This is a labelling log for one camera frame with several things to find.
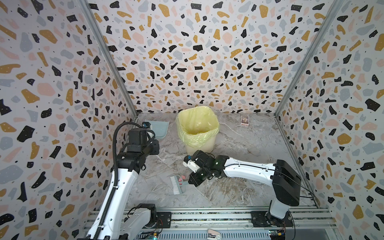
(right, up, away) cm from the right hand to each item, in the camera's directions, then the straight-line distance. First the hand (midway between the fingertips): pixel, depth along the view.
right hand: (186, 180), depth 76 cm
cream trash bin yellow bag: (+6, +28, +24) cm, 37 cm away
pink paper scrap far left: (-4, -3, +8) cm, 10 cm away
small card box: (+41, +32, +41) cm, 67 cm away
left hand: (-16, +21, -3) cm, 27 cm away
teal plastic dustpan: (-14, +27, +4) cm, 31 cm away
